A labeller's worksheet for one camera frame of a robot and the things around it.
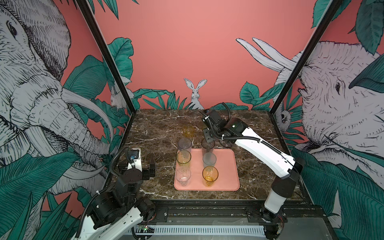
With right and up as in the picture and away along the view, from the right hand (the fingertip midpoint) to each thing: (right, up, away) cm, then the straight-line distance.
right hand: (206, 131), depth 74 cm
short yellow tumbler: (-11, -1, +30) cm, 32 cm away
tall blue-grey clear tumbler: (-13, -10, +27) cm, 32 cm away
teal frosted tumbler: (+3, -18, +17) cm, 25 cm away
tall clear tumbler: (-13, -26, +11) cm, 31 cm away
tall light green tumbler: (-13, -17, +14) cm, 26 cm away
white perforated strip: (-3, -48, -4) cm, 48 cm away
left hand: (-29, -11, -9) cm, 33 cm away
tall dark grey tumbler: (+1, -10, +12) cm, 16 cm away
